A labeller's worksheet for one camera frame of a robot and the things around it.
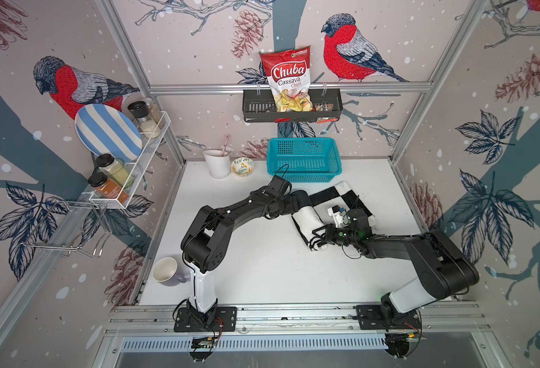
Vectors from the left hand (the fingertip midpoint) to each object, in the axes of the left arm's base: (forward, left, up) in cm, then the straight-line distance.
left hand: (296, 204), depth 93 cm
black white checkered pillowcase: (-3, -7, -2) cm, 7 cm away
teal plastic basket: (+34, -6, -8) cm, 36 cm away
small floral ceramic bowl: (+28, +26, -7) cm, 39 cm away
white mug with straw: (+23, +36, +2) cm, 43 cm away
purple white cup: (-27, +47, 0) cm, 54 cm away
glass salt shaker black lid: (+17, +57, +28) cm, 65 cm away
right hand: (-11, -7, -4) cm, 13 cm away
